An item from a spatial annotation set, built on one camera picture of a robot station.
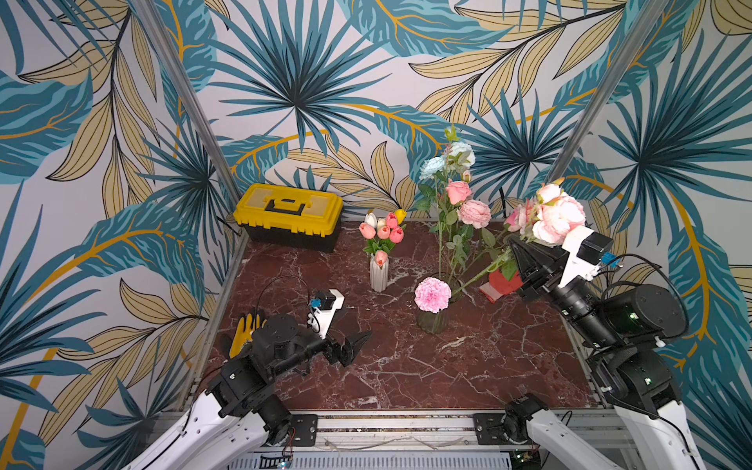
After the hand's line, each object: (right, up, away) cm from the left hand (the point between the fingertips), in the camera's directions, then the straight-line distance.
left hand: (356, 326), depth 65 cm
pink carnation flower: (+16, +7, -4) cm, 18 cm away
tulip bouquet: (+6, +21, +10) cm, 24 cm away
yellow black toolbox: (-24, +27, +32) cm, 48 cm away
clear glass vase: (+22, -4, +19) cm, 30 cm away
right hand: (+28, +19, -16) cm, 37 cm away
